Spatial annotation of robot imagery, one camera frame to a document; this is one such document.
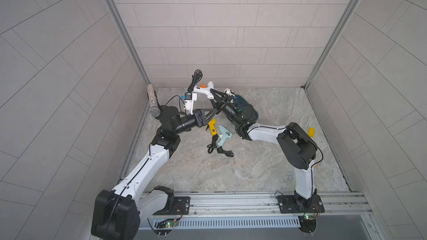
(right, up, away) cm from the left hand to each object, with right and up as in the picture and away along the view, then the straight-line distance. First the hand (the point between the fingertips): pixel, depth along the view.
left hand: (216, 112), depth 69 cm
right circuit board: (+38, -46, -1) cm, 60 cm away
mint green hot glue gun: (+4, -13, +23) cm, 27 cm away
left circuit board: (-20, -45, -4) cm, 50 cm away
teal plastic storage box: (+12, 0, -5) cm, 13 cm away
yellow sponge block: (+54, -13, +25) cm, 60 cm away
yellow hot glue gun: (-3, -10, +27) cm, 29 cm away
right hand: (-3, +8, +1) cm, 9 cm away
